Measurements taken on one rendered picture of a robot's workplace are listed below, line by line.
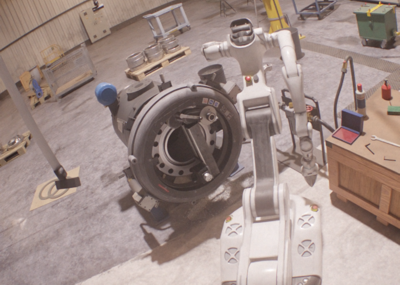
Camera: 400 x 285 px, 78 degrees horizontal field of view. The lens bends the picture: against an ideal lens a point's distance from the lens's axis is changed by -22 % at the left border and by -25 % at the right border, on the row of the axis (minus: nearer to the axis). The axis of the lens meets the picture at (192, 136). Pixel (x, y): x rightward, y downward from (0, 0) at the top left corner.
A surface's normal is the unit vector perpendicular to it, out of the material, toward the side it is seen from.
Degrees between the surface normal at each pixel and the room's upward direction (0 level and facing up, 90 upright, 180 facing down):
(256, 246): 12
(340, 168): 90
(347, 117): 78
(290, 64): 41
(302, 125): 68
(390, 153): 0
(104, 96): 90
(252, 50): 84
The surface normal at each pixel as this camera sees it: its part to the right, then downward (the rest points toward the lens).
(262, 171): -0.41, -0.17
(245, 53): -0.26, 0.51
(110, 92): 0.47, 0.30
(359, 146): -0.34, -0.81
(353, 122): -0.87, 0.33
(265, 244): -0.38, -0.67
